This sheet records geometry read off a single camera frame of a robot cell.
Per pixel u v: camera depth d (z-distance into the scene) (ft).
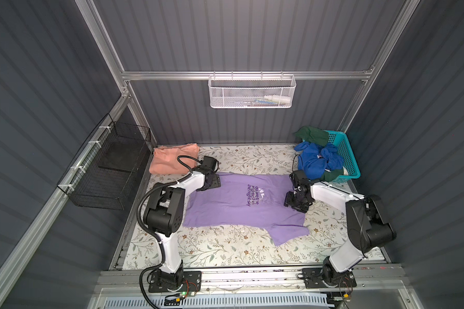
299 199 2.59
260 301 2.53
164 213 1.70
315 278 2.41
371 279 2.43
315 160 3.25
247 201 3.15
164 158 3.65
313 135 3.78
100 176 2.37
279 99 2.83
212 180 2.99
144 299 2.23
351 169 3.26
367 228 1.53
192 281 2.39
